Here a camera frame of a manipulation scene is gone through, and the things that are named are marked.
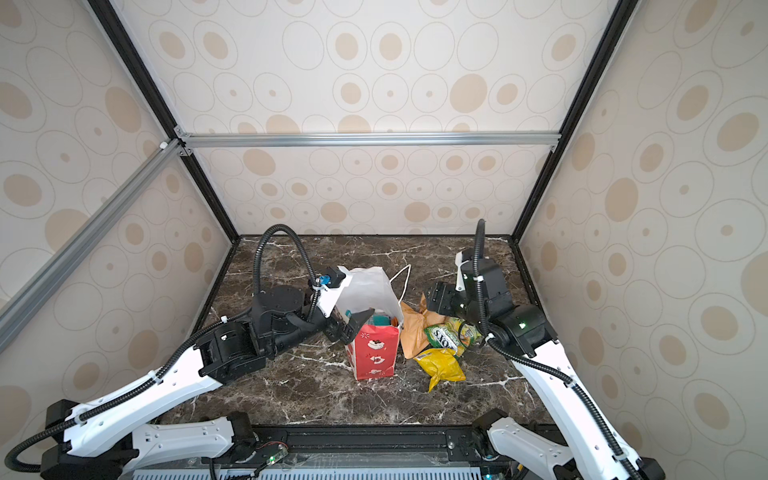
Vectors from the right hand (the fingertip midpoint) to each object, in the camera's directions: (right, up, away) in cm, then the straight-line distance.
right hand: (437, 291), depth 69 cm
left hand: (-16, 0, -9) cm, 18 cm away
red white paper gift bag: (-15, -15, +4) cm, 21 cm away
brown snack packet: (-4, -10, +17) cm, 20 cm away
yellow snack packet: (+2, -21, +11) cm, 23 cm away
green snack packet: (+9, -15, +20) cm, 27 cm away
